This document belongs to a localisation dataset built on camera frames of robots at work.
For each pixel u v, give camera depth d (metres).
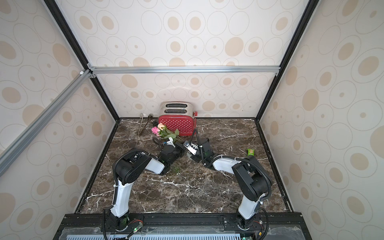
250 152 1.00
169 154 0.78
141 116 1.21
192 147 0.80
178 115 1.01
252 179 0.47
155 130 0.97
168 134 0.97
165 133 0.98
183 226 0.73
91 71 0.90
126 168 0.54
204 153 0.72
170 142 0.92
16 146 0.53
